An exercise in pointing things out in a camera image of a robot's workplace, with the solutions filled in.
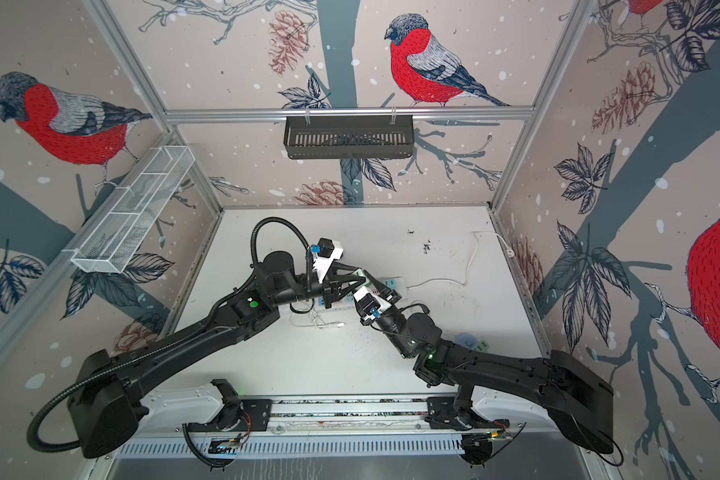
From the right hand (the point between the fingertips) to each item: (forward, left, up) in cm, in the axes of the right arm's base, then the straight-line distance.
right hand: (358, 279), depth 69 cm
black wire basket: (+59, +20, +2) cm, 62 cm away
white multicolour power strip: (-6, +2, +1) cm, 6 cm away
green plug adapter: (-2, -2, +1) cm, 3 cm away
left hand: (-2, -1, +3) cm, 4 cm away
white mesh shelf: (+7, +61, +6) cm, 62 cm away
